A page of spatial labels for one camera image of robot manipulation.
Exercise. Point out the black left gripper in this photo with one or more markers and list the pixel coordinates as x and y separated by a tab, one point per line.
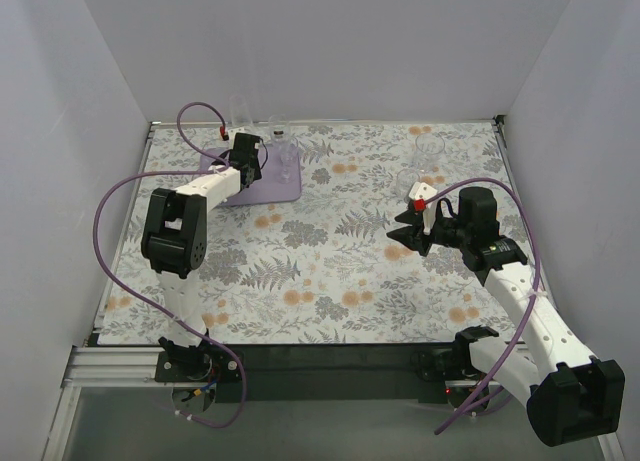
251	169

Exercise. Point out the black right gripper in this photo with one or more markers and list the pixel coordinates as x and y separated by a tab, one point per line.
422	233

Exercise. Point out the clear plain drinking glass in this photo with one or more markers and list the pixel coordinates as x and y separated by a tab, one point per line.
240	114

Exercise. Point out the clear champagne flute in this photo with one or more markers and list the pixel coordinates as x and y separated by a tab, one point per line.
280	133

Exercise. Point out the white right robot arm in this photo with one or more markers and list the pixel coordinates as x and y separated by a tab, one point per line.
569	393

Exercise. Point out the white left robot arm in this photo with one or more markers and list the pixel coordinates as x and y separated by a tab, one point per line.
175	241

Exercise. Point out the lilac plastic tray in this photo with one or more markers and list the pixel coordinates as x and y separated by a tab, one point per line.
271	188

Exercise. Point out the floral patterned table mat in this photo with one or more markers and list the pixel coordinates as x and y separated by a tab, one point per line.
322	268

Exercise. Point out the clear small tumbler glass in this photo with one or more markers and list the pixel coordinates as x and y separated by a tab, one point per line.
406	181

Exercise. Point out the clear tall tumbler glass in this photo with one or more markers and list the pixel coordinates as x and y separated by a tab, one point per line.
428	149

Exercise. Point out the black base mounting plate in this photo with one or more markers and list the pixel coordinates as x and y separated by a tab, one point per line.
360	387

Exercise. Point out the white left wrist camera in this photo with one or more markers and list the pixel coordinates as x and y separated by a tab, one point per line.
228	134

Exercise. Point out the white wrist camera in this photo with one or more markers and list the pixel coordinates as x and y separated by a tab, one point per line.
421	195
228	134

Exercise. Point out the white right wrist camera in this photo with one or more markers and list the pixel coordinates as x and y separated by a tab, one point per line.
421	195

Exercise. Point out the aluminium frame rail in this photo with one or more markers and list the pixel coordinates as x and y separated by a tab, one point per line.
140	366

